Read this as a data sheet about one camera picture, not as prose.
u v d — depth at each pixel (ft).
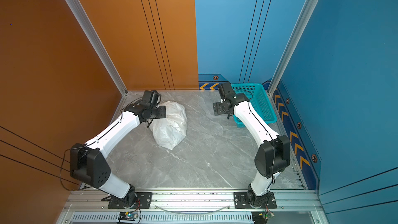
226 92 2.13
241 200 2.38
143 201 2.42
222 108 2.38
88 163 1.39
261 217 2.30
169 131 2.91
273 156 1.50
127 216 2.32
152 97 2.19
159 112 2.49
